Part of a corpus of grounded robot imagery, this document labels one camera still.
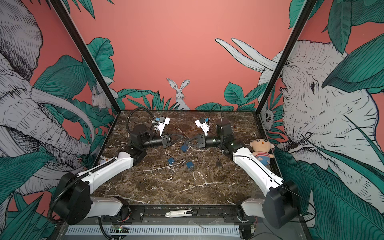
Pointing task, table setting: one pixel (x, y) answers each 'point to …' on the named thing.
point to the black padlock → (218, 162)
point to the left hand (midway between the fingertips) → (183, 138)
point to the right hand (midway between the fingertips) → (186, 144)
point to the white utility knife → (181, 213)
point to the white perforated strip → (153, 230)
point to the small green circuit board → (120, 229)
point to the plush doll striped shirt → (262, 147)
